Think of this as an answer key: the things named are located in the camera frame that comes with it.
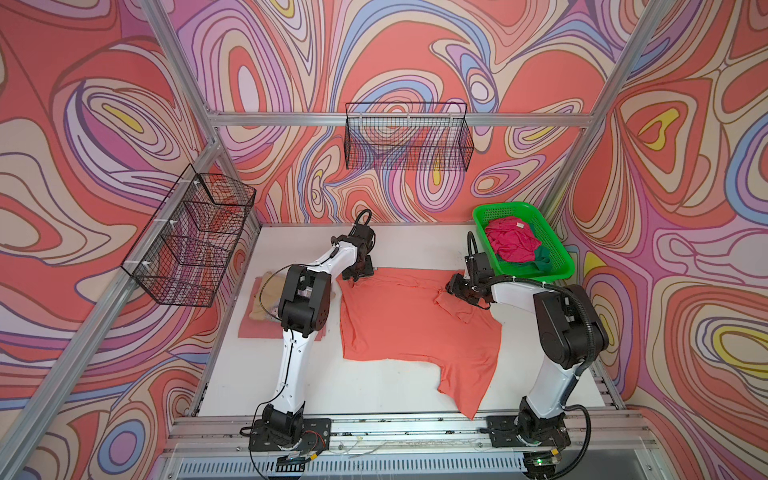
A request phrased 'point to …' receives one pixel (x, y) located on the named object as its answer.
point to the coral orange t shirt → (403, 313)
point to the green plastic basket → (562, 266)
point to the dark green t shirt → (542, 260)
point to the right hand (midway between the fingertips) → (455, 293)
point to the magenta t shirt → (512, 239)
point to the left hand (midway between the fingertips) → (365, 269)
